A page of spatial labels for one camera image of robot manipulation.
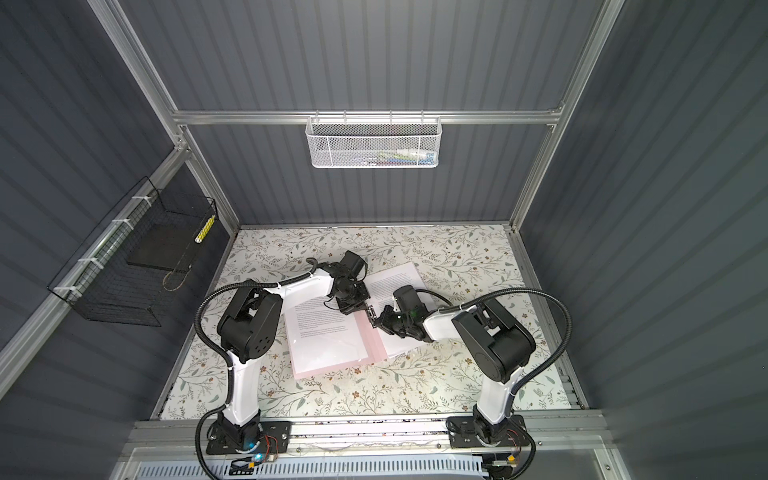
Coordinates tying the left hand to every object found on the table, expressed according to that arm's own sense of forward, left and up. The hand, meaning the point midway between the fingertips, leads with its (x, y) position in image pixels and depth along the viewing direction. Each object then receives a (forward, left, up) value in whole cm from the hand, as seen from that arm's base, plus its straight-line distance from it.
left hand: (371, 305), depth 97 cm
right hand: (-7, -2, -1) cm, 7 cm away
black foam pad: (+4, +51, +27) cm, 58 cm away
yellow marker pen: (+11, +44, +27) cm, 53 cm away
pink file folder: (-15, -1, -1) cm, 15 cm away
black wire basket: (-2, +57, +26) cm, 63 cm away
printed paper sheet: (-11, +15, +3) cm, 19 cm away
